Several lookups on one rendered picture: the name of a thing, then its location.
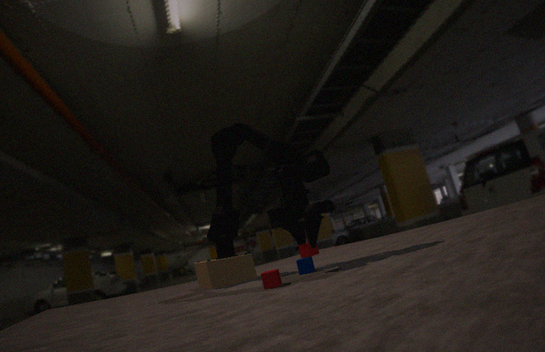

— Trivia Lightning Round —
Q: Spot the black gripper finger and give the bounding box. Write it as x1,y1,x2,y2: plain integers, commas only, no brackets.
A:
300,216,324,248
282,223,306,245

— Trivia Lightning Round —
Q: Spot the blue cube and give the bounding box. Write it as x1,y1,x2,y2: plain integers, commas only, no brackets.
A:
296,256,315,275

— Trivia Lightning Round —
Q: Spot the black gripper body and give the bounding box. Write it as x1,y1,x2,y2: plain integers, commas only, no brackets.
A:
270,186,335,229

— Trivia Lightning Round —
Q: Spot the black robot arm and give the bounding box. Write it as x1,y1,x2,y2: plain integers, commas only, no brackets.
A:
207,122,330,259

